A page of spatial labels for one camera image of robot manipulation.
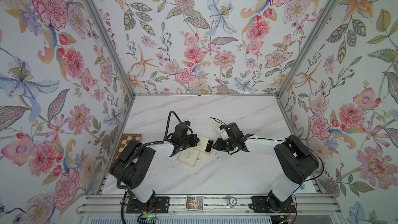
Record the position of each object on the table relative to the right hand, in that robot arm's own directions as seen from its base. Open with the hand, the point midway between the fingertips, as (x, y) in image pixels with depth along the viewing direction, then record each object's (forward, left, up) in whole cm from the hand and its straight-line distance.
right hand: (213, 144), depth 92 cm
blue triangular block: (-21, -45, -1) cm, 49 cm away
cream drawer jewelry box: (-8, +14, +2) cm, 16 cm away
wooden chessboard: (+1, +52, +2) cm, 52 cm away
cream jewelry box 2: (+5, -3, +8) cm, 10 cm away
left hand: (+2, +6, +3) cm, 7 cm away
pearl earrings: (-7, -3, -3) cm, 8 cm away
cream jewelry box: (-1, +5, +2) cm, 5 cm away
